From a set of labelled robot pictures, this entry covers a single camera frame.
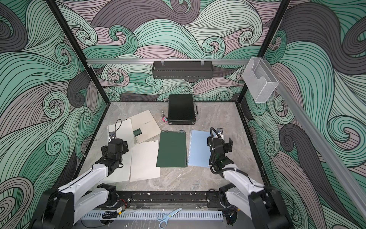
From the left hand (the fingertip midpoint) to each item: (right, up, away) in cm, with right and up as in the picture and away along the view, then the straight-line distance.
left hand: (115, 143), depth 86 cm
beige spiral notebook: (+14, +8, +18) cm, 24 cm away
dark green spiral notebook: (+35, -6, +5) cm, 36 cm away
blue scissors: (+26, -33, -17) cm, 45 cm away
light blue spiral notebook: (+53, -7, +5) cm, 54 cm away
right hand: (+65, +4, -1) cm, 65 cm away
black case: (+41, +21, +25) cm, 53 cm away
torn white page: (+17, -12, +2) cm, 21 cm away
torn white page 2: (+7, -17, -6) cm, 19 cm away
